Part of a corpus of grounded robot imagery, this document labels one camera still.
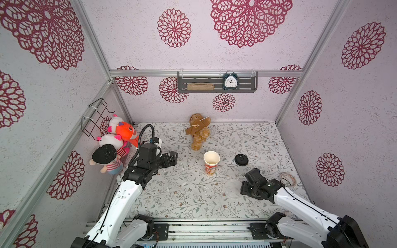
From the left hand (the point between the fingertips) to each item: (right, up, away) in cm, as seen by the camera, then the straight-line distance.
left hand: (171, 157), depth 78 cm
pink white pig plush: (-34, +10, +7) cm, 36 cm away
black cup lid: (+42, -4, +20) cm, 47 cm away
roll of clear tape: (+68, -15, +14) cm, 71 cm away
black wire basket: (-38, +19, -2) cm, 42 cm away
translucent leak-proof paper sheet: (+33, -20, +9) cm, 40 cm away
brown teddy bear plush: (+15, +16, +27) cm, 35 cm away
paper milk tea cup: (+21, -2, +8) cm, 23 cm away
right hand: (+39, -18, +6) cm, 43 cm away
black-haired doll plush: (-31, +1, -2) cm, 31 cm away
